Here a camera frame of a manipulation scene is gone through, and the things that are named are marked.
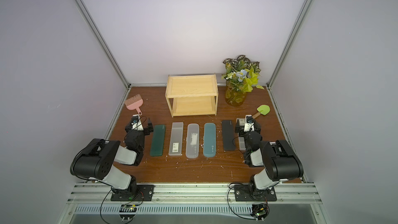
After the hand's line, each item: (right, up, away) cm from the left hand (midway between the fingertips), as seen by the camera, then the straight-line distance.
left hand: (142, 118), depth 89 cm
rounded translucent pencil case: (+30, -13, +1) cm, 33 cm away
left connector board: (0, -42, -17) cm, 46 cm away
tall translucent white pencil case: (+60, -3, +5) cm, 60 cm away
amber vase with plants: (+60, +26, +4) cm, 65 cm away
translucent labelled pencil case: (+20, -16, -2) cm, 26 cm away
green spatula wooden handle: (+79, +4, +17) cm, 81 cm away
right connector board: (+63, -40, -19) cm, 77 cm away
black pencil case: (+52, -11, +5) cm, 54 cm away
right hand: (+63, 0, -1) cm, 63 cm away
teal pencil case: (+40, -16, -1) cm, 43 cm away
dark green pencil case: (+9, -14, +1) cm, 16 cm away
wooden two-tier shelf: (+30, +14, -2) cm, 33 cm away
